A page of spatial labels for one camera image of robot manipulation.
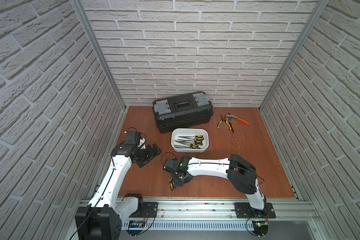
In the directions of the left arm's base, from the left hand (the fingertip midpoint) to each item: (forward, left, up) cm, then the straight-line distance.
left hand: (157, 152), depth 79 cm
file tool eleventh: (+12, -18, -13) cm, 25 cm away
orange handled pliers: (+31, -51, -12) cm, 61 cm away
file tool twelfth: (+11, -14, -12) cm, 21 cm away
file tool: (+18, -23, -12) cm, 32 cm away
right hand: (-11, -13, -14) cm, 22 cm away
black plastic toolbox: (+27, -13, +3) cm, 31 cm away
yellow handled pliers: (+34, -46, -12) cm, 59 cm away
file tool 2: (+15, -21, -13) cm, 29 cm away
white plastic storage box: (+19, -9, -9) cm, 23 cm away
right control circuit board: (-33, -51, -13) cm, 62 cm away
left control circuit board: (-32, +9, -17) cm, 37 cm away
